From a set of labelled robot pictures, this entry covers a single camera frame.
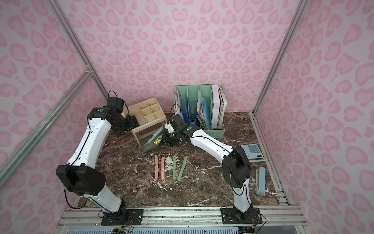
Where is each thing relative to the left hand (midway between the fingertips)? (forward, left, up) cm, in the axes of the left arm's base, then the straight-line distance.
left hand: (133, 125), depth 81 cm
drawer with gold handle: (-2, -4, -8) cm, 9 cm away
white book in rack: (+16, -48, -1) cm, 50 cm away
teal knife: (-1, -10, -7) cm, 13 cm away
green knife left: (-14, -21, -24) cm, 35 cm away
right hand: (-9, -14, -5) cm, 17 cm away
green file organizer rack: (+33, -32, -20) cm, 50 cm away
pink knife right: (-15, -14, -24) cm, 32 cm away
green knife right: (-20, -25, -23) cm, 39 cm away
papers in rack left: (+16, -23, +1) cm, 28 cm away
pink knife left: (-14, -10, -24) cm, 29 cm away
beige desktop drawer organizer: (+5, -9, -1) cm, 11 cm away
